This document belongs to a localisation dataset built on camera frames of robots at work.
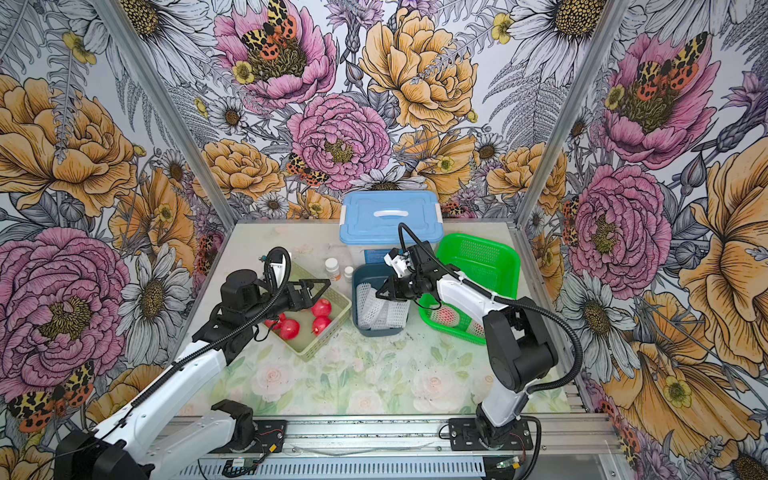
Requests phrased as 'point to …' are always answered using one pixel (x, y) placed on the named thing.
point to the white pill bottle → (332, 269)
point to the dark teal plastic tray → (377, 274)
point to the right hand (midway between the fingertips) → (379, 300)
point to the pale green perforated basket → (307, 344)
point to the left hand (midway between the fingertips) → (321, 291)
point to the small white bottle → (348, 273)
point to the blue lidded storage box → (371, 221)
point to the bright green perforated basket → (487, 265)
